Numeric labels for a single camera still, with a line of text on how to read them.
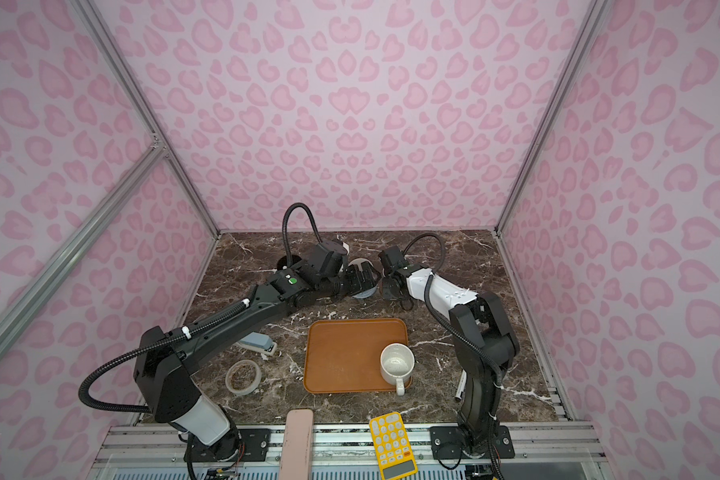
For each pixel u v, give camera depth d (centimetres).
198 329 46
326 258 58
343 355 88
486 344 49
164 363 42
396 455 70
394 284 69
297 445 71
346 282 70
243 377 84
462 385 82
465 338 46
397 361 85
